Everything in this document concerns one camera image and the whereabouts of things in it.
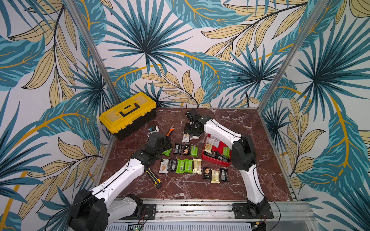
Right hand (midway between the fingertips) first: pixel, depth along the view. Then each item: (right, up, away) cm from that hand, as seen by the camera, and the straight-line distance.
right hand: (187, 130), depth 95 cm
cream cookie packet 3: (+14, -11, -1) cm, 18 cm away
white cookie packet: (+17, -8, +2) cm, 19 cm away
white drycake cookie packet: (-14, -20, -7) cm, 26 cm away
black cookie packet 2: (+22, -26, -10) cm, 35 cm away
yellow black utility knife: (-17, -29, -14) cm, 36 cm away
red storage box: (+20, -12, -2) cm, 24 cm away
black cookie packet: (-9, -20, -7) cm, 24 cm away
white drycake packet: (-1, -6, +5) cm, 7 cm away
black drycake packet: (+12, -25, -10) cm, 29 cm away
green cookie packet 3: (+4, -14, -1) cm, 14 cm away
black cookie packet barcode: (-6, -12, 0) cm, 14 cm away
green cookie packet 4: (-13, -14, -3) cm, 19 cm away
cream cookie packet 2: (+16, -26, -11) cm, 33 cm away
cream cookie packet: (+6, -21, -7) cm, 23 cm away
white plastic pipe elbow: (+5, -5, +4) cm, 8 cm away
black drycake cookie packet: (-1, -13, -1) cm, 13 cm away
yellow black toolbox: (-34, +13, -1) cm, 37 cm away
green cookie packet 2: (0, -21, -7) cm, 23 cm away
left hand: (-12, -6, -13) cm, 18 cm away
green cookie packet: (-5, -22, -7) cm, 23 cm away
